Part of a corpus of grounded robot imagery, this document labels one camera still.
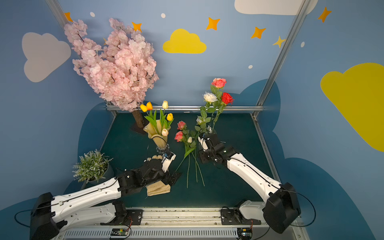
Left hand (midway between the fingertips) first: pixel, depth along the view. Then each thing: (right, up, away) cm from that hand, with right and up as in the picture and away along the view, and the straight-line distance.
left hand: (176, 165), depth 75 cm
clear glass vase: (+19, +18, +15) cm, 30 cm away
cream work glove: (-10, -15, +8) cm, 20 cm away
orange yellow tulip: (-17, +30, +5) cm, 35 cm away
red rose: (+27, +35, +5) cm, 44 cm away
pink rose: (-1, +13, +29) cm, 31 cm away
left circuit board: (-27, -31, -4) cm, 42 cm away
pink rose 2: (0, +21, +34) cm, 40 cm away
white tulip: (-9, +23, +11) cm, 27 cm away
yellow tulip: (-3, +24, 0) cm, 25 cm away
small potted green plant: (-41, -1, -2) cm, 41 cm away
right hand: (+15, +6, +7) cm, 17 cm away
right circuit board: (+34, -33, -3) cm, 48 cm away
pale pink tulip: (-5, +17, -5) cm, 19 cm away
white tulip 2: (+5, +4, +23) cm, 24 cm away
